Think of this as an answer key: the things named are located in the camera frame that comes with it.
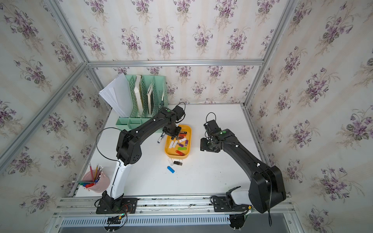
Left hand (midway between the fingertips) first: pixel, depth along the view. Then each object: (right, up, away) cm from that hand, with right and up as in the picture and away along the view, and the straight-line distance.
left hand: (176, 136), depth 92 cm
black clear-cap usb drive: (+1, -16, -4) cm, 17 cm away
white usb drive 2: (-3, -15, -4) cm, 16 cm away
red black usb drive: (+2, -2, +6) cm, 6 cm away
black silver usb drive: (+5, +2, +8) cm, 10 cm away
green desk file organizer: (-17, +28, +11) cm, 35 cm away
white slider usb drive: (+4, -3, +6) cm, 8 cm away
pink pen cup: (-38, -24, -17) cm, 48 cm away
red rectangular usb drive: (+4, 0, +5) cm, 6 cm away
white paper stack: (-40, +28, +3) cm, 49 cm away
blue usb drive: (-3, -19, -6) cm, 21 cm away
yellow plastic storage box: (-2, -11, 0) cm, 11 cm away
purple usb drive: (+7, -5, +4) cm, 9 cm away
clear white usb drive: (-4, -6, +3) cm, 8 cm away
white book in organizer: (-25, +27, +2) cm, 37 cm away
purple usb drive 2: (+3, -6, +3) cm, 8 cm away
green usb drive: (+4, -8, +2) cm, 9 cm away
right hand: (+18, -5, -9) cm, 21 cm away
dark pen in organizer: (-14, +25, +26) cm, 38 cm away
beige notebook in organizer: (-19, +27, +6) cm, 34 cm away
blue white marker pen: (-11, -2, +6) cm, 12 cm away
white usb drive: (-1, -5, +3) cm, 6 cm away
